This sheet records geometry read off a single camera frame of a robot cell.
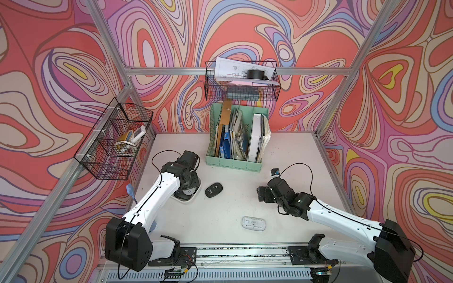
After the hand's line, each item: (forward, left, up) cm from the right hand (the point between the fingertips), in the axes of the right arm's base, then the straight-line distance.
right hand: (267, 193), depth 83 cm
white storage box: (+1, +36, -2) cm, 36 cm away
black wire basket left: (+11, +66, +25) cm, 71 cm away
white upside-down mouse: (-12, +7, -6) cm, 15 cm away
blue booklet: (+24, +20, +7) cm, 32 cm away
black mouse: (+6, +26, -5) cm, 27 cm away
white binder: (+26, +4, +18) cm, 32 cm away
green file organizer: (+46, +25, +10) cm, 54 cm away
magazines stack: (+29, +13, +16) cm, 36 cm away
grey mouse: (0, +37, +5) cm, 37 cm away
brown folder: (+25, +19, +25) cm, 41 cm away
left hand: (+4, +36, +5) cm, 36 cm away
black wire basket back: (+54, +10, +22) cm, 60 cm away
